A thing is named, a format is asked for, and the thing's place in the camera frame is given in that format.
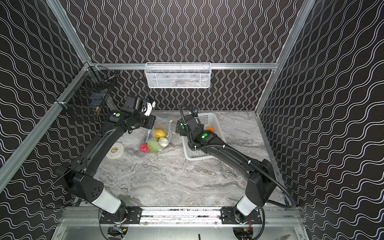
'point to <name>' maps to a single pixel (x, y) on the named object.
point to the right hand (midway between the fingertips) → (187, 124)
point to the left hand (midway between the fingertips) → (157, 119)
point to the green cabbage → (154, 146)
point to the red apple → (144, 148)
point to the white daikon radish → (163, 141)
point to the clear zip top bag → (165, 126)
